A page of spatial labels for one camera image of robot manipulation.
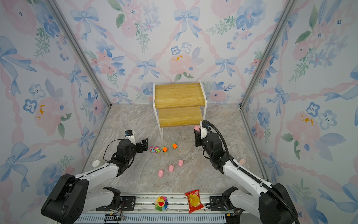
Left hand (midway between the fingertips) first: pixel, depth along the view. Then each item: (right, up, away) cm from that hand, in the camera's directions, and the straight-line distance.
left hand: (142, 138), depth 88 cm
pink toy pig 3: (+19, -18, -3) cm, 26 cm away
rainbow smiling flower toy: (+14, -32, -15) cm, 38 cm away
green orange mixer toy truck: (+14, -8, +4) cm, 16 cm away
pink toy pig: (+34, +7, -9) cm, 36 cm away
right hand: (+34, +6, -7) cm, 36 cm away
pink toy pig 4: (+13, -20, -5) cm, 24 cm away
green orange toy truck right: (+20, -6, +6) cm, 22 cm away
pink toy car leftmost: (+6, -8, +2) cm, 10 cm away
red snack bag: (+32, -32, -16) cm, 48 cm away
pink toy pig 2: (+24, -15, -1) cm, 29 cm away
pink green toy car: (+9, -8, +2) cm, 12 cm away
